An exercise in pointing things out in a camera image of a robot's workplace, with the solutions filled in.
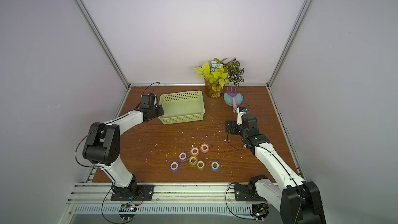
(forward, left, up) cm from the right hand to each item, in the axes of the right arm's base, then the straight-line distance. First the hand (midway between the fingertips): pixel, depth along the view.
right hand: (233, 119), depth 84 cm
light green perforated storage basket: (+18, +34, -14) cm, 41 cm away
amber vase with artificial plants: (+26, +9, +11) cm, 29 cm away
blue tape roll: (-21, +10, -14) cm, 27 cm away
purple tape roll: (-16, +29, -14) cm, 36 cm away
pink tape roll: (-13, +22, -13) cm, 29 cm away
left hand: (+11, +43, -6) cm, 45 cm away
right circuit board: (-40, -10, -16) cm, 44 cm away
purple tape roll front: (-22, +32, -13) cm, 41 cm away
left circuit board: (-41, +52, -16) cm, 68 cm away
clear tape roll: (-21, +18, -13) cm, 30 cm away
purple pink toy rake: (+31, -4, -14) cm, 34 cm away
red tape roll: (-11, +16, -13) cm, 24 cm away
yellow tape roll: (-18, +23, -13) cm, 32 cm away
